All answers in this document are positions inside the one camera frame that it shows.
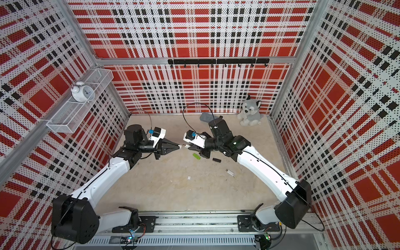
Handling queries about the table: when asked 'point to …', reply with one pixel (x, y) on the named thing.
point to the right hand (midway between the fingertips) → (194, 145)
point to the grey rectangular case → (207, 116)
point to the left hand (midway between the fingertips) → (180, 146)
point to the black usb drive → (216, 160)
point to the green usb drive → (196, 156)
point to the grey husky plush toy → (250, 114)
